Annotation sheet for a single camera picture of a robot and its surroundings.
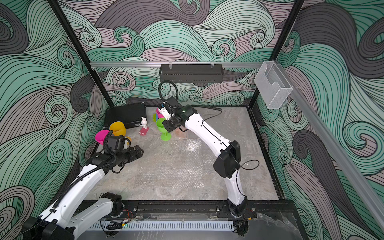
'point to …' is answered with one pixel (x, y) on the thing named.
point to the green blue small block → (154, 117)
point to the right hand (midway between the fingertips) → (167, 126)
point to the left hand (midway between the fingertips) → (137, 152)
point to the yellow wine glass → (118, 128)
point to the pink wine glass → (160, 115)
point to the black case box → (130, 114)
